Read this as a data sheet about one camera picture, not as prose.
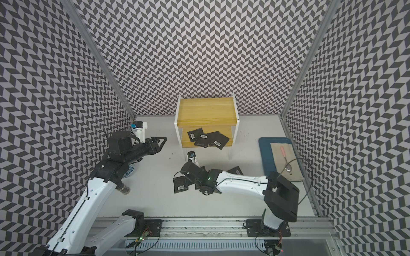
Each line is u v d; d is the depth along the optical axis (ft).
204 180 1.86
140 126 2.06
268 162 3.08
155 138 2.07
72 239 1.22
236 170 2.97
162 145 2.17
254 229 2.46
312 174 2.94
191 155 2.28
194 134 2.89
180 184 2.82
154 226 2.36
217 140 2.84
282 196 1.38
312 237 2.38
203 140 2.84
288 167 3.00
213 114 2.49
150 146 1.99
